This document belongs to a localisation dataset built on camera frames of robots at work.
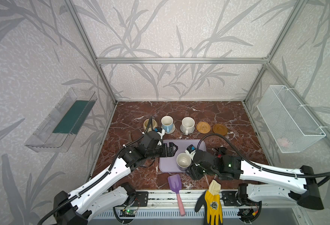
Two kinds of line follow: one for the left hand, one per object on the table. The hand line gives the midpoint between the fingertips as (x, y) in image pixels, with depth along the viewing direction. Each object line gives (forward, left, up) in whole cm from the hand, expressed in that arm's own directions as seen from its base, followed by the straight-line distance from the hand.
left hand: (174, 145), depth 73 cm
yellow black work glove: (-22, -20, -17) cm, 34 cm away
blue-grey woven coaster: (+21, -5, -20) cm, 29 cm away
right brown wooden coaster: (+23, -34, -19) cm, 45 cm away
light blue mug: (+22, +5, -12) cm, 26 cm away
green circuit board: (-28, +23, -20) cm, 42 cm away
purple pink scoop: (-14, -1, -19) cm, 23 cm away
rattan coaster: (+24, -22, -20) cm, 38 cm away
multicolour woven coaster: (+22, 0, -20) cm, 29 cm away
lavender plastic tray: (-3, +3, -21) cm, 22 cm away
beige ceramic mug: (+21, +14, -12) cm, 28 cm away
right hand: (-8, -8, -5) cm, 12 cm away
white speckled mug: (+24, -10, -17) cm, 31 cm away
